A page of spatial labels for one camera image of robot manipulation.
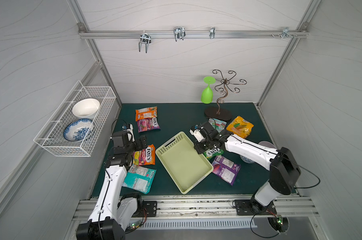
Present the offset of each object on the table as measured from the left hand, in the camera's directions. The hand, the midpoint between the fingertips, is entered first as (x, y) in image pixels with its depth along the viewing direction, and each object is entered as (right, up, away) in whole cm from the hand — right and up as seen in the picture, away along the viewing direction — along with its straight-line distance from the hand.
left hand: (137, 138), depth 81 cm
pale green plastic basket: (+27, -17, +5) cm, 32 cm away
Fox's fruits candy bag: (+2, -13, +10) cm, 16 cm away
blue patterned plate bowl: (-21, +6, -16) cm, 27 cm away
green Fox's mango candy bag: (+44, -11, +12) cm, 47 cm away
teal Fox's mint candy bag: (+50, +6, +25) cm, 56 cm away
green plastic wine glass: (+40, +25, +14) cm, 50 cm away
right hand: (+32, -5, +4) cm, 33 cm away
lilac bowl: (+78, -5, +12) cm, 79 cm away
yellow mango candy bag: (+65, +5, +21) cm, 68 cm away
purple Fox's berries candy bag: (0, +7, +24) cm, 25 cm away
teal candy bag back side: (+1, -23, +1) cm, 23 cm away
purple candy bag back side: (+49, -18, +4) cm, 53 cm away
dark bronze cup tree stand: (+51, +15, +34) cm, 63 cm away
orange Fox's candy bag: (-4, +15, +31) cm, 34 cm away
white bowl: (-23, +16, -9) cm, 29 cm away
